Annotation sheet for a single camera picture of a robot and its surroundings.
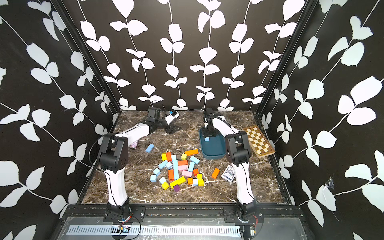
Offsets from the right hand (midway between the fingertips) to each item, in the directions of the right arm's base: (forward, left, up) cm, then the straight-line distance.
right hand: (204, 132), depth 102 cm
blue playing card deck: (-28, -14, -4) cm, 31 cm away
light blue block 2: (-28, +29, -2) cm, 40 cm away
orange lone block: (-27, -6, -4) cm, 28 cm away
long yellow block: (-33, +16, -3) cm, 36 cm away
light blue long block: (-22, +27, -3) cm, 35 cm away
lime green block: (-17, +13, -2) cm, 22 cm away
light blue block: (-4, -2, -2) cm, 5 cm away
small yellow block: (-35, +23, -2) cm, 42 cm away
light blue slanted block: (-23, +9, -4) cm, 25 cm away
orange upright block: (-29, +20, -3) cm, 36 cm away
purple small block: (-36, +16, -3) cm, 40 cm away
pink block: (-28, +11, -3) cm, 30 cm away
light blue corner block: (-31, +30, -2) cm, 44 cm away
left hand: (+2, +18, +10) cm, 21 cm away
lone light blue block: (-11, +37, -3) cm, 39 cm away
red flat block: (-21, +14, -3) cm, 26 cm away
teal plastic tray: (-10, -6, -3) cm, 12 cm away
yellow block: (-18, +26, -2) cm, 32 cm away
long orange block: (-13, +9, -4) cm, 16 cm away
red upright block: (-17, +23, -2) cm, 29 cm away
